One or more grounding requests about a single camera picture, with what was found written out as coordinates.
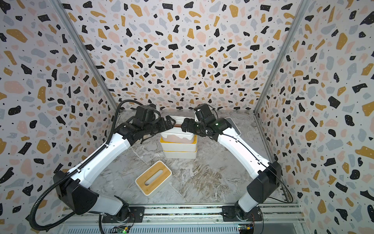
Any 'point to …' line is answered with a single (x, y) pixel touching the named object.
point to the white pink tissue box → (177, 134)
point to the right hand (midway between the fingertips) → (185, 127)
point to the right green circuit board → (246, 228)
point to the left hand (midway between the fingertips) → (172, 123)
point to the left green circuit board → (120, 229)
